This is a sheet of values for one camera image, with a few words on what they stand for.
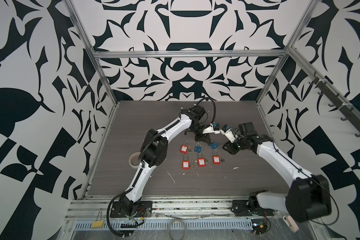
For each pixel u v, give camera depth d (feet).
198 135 2.66
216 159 2.92
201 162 2.91
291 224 2.26
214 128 2.56
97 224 2.29
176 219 2.34
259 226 2.33
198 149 3.08
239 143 2.34
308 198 1.33
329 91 2.11
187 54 2.93
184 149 3.08
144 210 2.39
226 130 2.49
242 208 2.39
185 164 2.86
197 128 2.60
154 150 1.88
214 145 2.86
